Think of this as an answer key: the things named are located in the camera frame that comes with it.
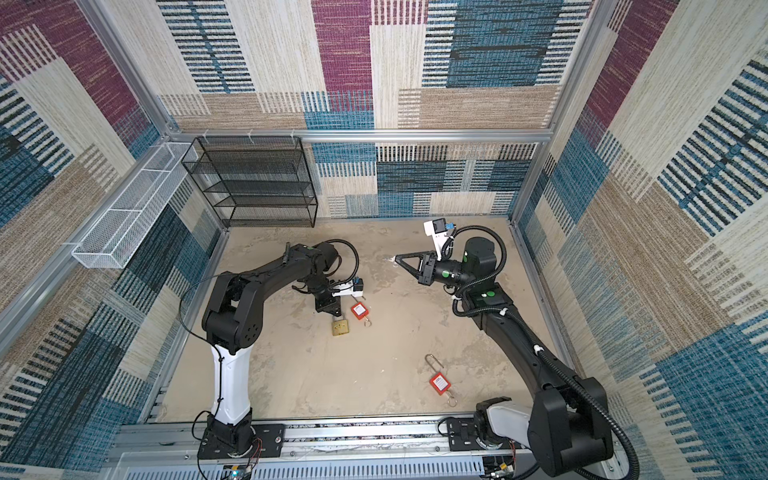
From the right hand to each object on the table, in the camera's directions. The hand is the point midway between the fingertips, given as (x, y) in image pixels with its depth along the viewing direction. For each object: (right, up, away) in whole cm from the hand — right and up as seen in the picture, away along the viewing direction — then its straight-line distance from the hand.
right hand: (397, 263), depth 71 cm
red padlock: (+11, -32, +10) cm, 35 cm away
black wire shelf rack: (-51, +28, +39) cm, 70 cm away
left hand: (-18, -14, +24) cm, 33 cm away
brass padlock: (-17, -20, +20) cm, 33 cm away
